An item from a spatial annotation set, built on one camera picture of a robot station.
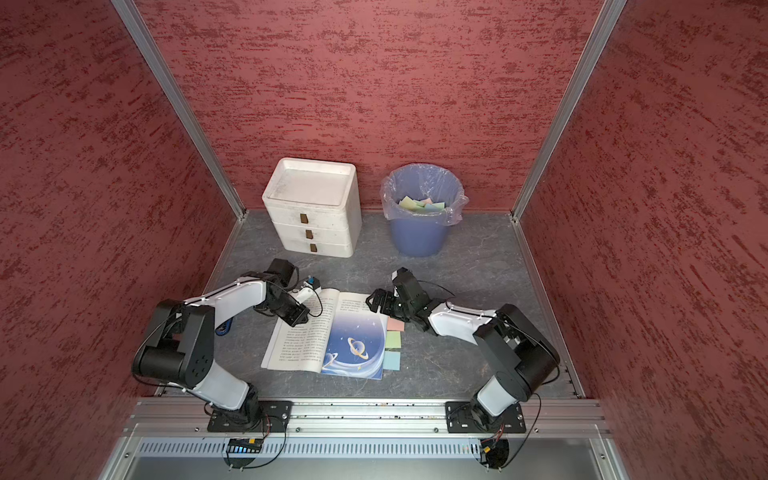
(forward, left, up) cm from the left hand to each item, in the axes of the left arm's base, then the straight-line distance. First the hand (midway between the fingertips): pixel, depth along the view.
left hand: (301, 323), depth 90 cm
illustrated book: (-4, -13, 0) cm, 14 cm away
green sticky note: (-5, -28, 0) cm, 29 cm away
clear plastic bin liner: (+43, -37, +21) cm, 61 cm away
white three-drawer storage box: (+28, -4, +23) cm, 37 cm away
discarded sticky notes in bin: (+38, -33, +15) cm, 53 cm away
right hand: (+3, -23, +3) cm, 24 cm away
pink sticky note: (0, -29, +1) cm, 29 cm away
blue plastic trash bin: (+26, -37, +11) cm, 46 cm away
